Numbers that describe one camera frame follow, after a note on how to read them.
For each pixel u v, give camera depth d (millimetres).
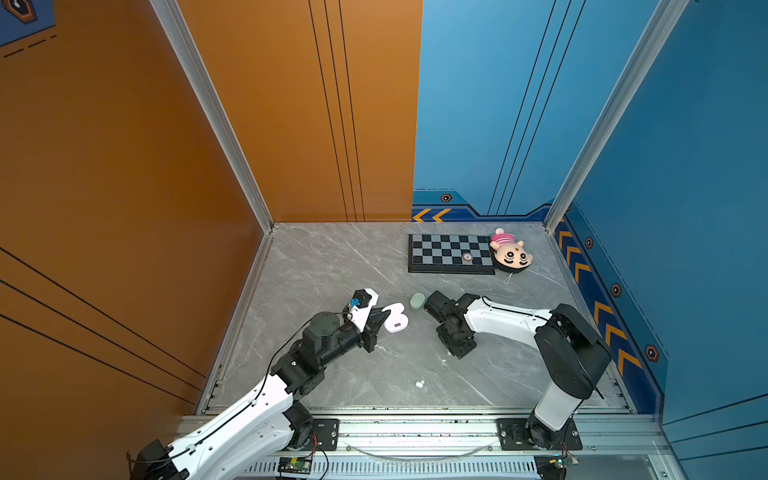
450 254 1054
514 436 725
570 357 454
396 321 710
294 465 721
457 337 746
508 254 998
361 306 608
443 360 862
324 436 742
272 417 501
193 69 776
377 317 687
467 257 1054
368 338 633
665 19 698
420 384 808
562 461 696
